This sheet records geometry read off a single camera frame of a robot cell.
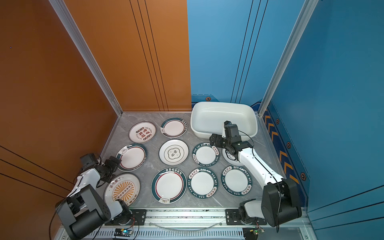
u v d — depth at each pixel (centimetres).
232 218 72
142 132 109
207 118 118
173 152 97
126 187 83
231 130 65
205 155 99
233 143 64
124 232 71
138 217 72
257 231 70
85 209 45
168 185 83
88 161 67
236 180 85
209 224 72
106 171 72
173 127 110
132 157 95
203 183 85
